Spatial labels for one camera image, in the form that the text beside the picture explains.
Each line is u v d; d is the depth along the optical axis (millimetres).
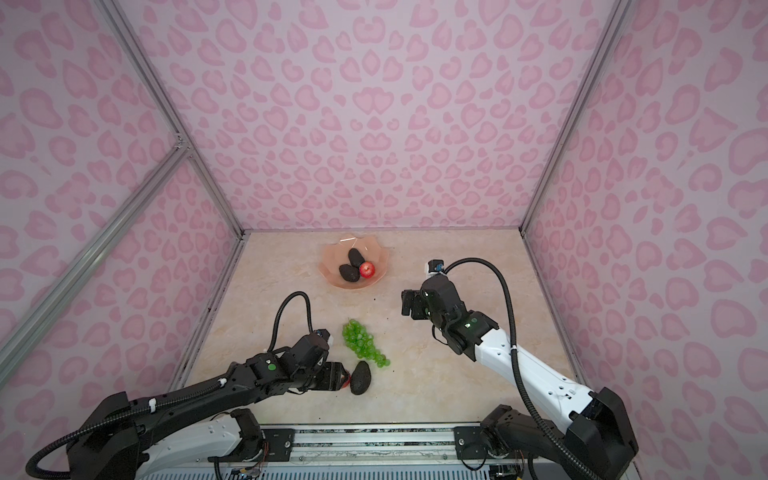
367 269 1008
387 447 749
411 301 708
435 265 691
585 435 382
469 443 733
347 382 797
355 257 1070
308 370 615
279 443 735
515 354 483
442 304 580
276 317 652
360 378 801
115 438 400
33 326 526
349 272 1027
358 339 871
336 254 1099
